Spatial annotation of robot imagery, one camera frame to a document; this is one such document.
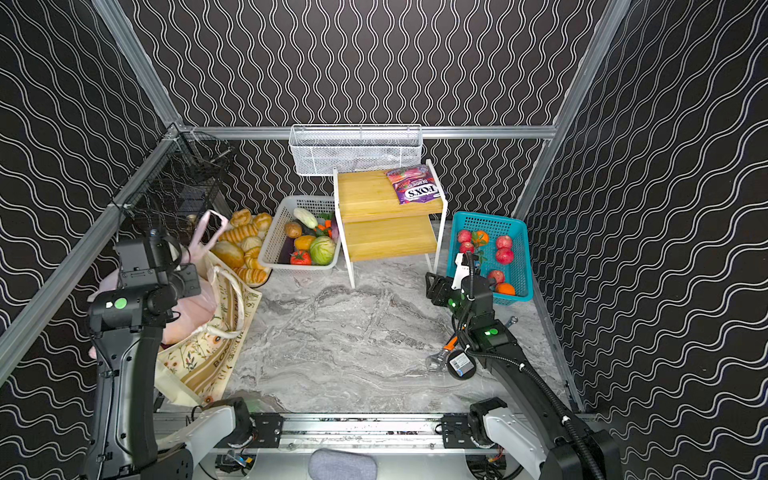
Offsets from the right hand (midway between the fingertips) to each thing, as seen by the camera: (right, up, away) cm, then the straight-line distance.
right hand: (438, 276), depth 80 cm
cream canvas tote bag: (-57, -19, -12) cm, 62 cm away
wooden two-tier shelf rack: (-17, +15, +13) cm, 26 cm away
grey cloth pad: (-26, -42, -12) cm, 51 cm away
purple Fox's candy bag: (-6, +25, 0) cm, 25 cm away
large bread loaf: (-69, +6, +24) cm, 73 cm away
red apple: (+28, +6, +25) cm, 38 cm away
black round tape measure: (+7, -25, +4) cm, 26 cm away
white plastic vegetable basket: (-45, +13, +32) cm, 57 cm away
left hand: (-60, +2, -14) cm, 61 cm away
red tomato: (-43, +5, +22) cm, 49 cm away
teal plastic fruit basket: (+28, +9, +28) cm, 40 cm away
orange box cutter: (+6, -20, +9) cm, 23 cm away
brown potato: (-47, +15, +27) cm, 57 cm away
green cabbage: (-35, +7, +20) cm, 41 cm away
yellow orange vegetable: (-44, +10, +27) cm, 52 cm away
